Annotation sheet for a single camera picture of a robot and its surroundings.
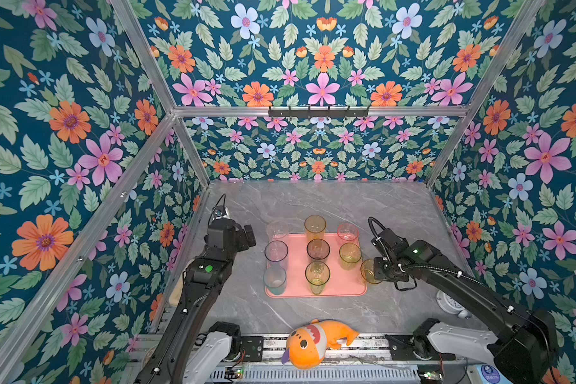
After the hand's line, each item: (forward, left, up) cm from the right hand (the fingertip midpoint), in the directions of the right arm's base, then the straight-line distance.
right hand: (381, 270), depth 79 cm
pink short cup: (+20, +9, -7) cm, 23 cm away
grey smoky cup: (+5, +22, +5) cm, 23 cm away
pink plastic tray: (-1, +12, -11) cm, 17 cm away
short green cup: (+10, +9, -8) cm, 15 cm away
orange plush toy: (-23, +24, -1) cm, 33 cm away
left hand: (+7, +47, +12) cm, 49 cm away
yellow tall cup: (+18, +23, -2) cm, 29 cm away
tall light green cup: (0, +21, -4) cm, 22 cm away
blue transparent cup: (+6, +36, 0) cm, 37 cm away
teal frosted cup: (-1, +37, -8) cm, 38 cm away
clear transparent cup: (+21, +39, -8) cm, 45 cm away
